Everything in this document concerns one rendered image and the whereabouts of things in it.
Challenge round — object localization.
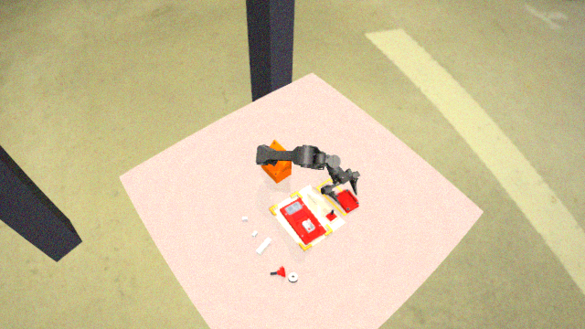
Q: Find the white flat bar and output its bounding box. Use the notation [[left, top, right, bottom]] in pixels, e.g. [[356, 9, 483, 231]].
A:
[[256, 237, 272, 255]]

